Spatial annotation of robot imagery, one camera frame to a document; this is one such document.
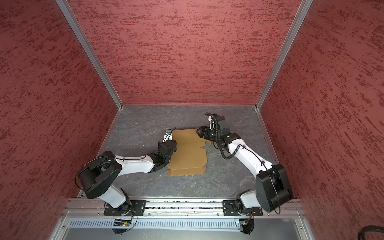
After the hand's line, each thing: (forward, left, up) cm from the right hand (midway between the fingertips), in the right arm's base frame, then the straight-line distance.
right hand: (198, 135), depth 84 cm
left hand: (+2, +18, -7) cm, 19 cm away
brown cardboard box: (-7, +6, -15) cm, 18 cm away
